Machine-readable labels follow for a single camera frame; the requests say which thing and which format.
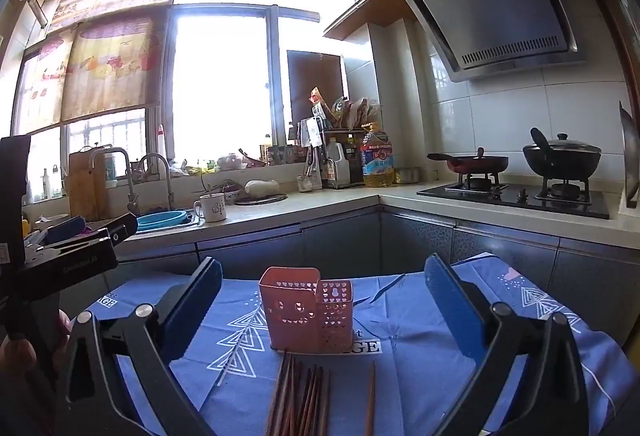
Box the curved steel faucet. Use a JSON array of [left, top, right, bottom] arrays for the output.
[[137, 153, 176, 212]]

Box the kitchen window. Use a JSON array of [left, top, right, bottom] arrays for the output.
[[12, 0, 373, 197]]

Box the cooking oil bottle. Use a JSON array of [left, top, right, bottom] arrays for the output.
[[361, 122, 396, 188]]

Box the black wok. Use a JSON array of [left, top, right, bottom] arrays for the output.
[[522, 127, 602, 179]]

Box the blue printed tablecloth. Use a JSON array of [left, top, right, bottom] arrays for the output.
[[85, 252, 626, 436]]

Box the wooden cutting board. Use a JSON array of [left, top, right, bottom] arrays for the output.
[[67, 149, 108, 222]]

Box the bunch of wooden chopsticks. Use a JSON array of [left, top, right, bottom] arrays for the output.
[[265, 351, 332, 436]]

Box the pile of snack packets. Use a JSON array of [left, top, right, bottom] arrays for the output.
[[310, 86, 381, 129]]

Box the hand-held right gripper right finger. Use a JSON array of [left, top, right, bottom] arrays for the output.
[[425, 253, 591, 436]]

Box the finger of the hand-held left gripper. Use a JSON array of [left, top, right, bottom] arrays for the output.
[[36, 212, 139, 258], [30, 215, 91, 248]]

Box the red frying pan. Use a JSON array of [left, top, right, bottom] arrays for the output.
[[426, 147, 509, 173]]

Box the black gas stove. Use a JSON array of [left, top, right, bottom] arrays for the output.
[[416, 176, 611, 219]]

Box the white plastic jug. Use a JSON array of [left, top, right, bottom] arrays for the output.
[[325, 140, 352, 189]]

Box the hanging metal lid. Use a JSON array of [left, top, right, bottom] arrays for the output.
[[618, 101, 640, 202]]

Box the pink utensil holder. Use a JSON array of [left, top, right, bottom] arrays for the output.
[[258, 267, 354, 353]]

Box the metal cleaver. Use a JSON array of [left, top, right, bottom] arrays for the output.
[[300, 116, 327, 149]]

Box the row of spice bottles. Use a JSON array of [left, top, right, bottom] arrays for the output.
[[259, 133, 308, 165]]

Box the light brown chopstick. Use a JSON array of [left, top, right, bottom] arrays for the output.
[[365, 361, 377, 436]]

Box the glass pot lid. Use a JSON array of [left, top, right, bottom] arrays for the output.
[[524, 133, 602, 156]]

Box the blue plastic basin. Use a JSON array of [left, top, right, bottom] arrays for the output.
[[136, 210, 190, 232]]

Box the round dark trivet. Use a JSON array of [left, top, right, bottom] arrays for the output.
[[234, 193, 289, 207]]

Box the steel range hood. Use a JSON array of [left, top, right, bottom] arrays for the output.
[[395, 0, 588, 83]]

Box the white plastic bag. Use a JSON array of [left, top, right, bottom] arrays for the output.
[[245, 179, 281, 196]]

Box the printed roller blind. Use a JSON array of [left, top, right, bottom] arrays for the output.
[[12, 0, 183, 132]]

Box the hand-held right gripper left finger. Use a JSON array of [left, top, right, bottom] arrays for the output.
[[64, 257, 224, 436]]

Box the brown board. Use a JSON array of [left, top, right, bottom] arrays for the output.
[[286, 49, 349, 127]]

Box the white mug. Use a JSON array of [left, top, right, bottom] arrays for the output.
[[193, 193, 227, 223]]

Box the black spice rack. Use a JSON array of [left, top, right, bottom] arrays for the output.
[[320, 126, 367, 188]]

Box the angular steel faucet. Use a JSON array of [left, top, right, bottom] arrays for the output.
[[89, 147, 141, 217]]

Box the person's left hand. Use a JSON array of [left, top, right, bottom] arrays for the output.
[[0, 309, 76, 384]]

